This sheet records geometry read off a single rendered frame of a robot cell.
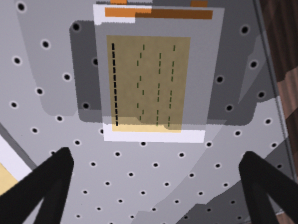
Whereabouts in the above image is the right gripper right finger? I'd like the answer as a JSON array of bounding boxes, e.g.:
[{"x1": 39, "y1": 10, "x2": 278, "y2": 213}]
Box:
[{"x1": 238, "y1": 151, "x2": 298, "y2": 224}]

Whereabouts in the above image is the white gel cassette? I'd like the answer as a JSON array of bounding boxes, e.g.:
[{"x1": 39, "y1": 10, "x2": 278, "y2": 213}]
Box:
[{"x1": 93, "y1": 0, "x2": 225, "y2": 143}]

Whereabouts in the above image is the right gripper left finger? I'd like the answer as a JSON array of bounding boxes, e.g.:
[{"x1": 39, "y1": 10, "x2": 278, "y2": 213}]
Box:
[{"x1": 0, "y1": 147, "x2": 74, "y2": 224}]

